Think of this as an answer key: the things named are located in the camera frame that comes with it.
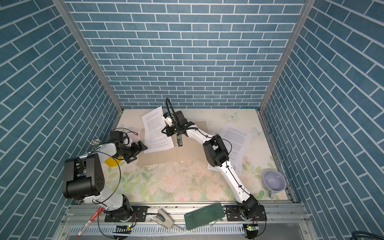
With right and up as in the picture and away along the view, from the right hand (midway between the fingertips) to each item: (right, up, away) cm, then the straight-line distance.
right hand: (161, 130), depth 100 cm
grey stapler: (+9, -41, -29) cm, 51 cm away
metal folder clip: (+12, -7, +2) cm, 14 cm away
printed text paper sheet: (-5, -6, +2) cm, 8 cm away
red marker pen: (-24, -39, -26) cm, 53 cm away
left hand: (-10, -12, -7) cm, 17 cm away
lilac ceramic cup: (+69, -28, -15) cm, 76 cm away
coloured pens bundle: (-31, -6, -19) cm, 36 cm away
